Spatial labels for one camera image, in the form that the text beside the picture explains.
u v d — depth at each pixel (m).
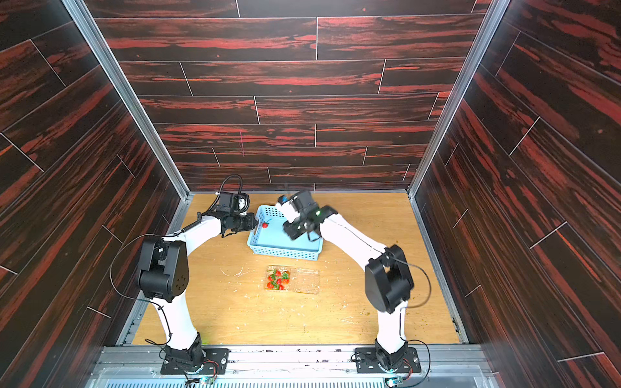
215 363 0.72
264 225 1.05
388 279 0.49
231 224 0.76
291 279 0.91
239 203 0.84
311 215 0.66
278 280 0.91
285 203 0.77
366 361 0.73
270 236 1.05
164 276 0.52
